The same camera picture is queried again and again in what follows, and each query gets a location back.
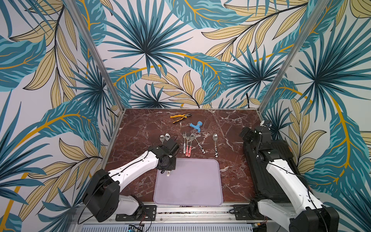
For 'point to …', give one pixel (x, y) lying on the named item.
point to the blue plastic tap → (197, 126)
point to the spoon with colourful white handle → (162, 137)
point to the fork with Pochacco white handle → (184, 136)
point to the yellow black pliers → (184, 116)
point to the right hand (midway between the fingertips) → (250, 131)
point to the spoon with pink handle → (192, 137)
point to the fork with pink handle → (187, 150)
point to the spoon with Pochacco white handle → (167, 136)
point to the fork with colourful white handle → (168, 173)
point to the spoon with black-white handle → (215, 137)
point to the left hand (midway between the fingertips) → (169, 168)
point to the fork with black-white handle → (200, 145)
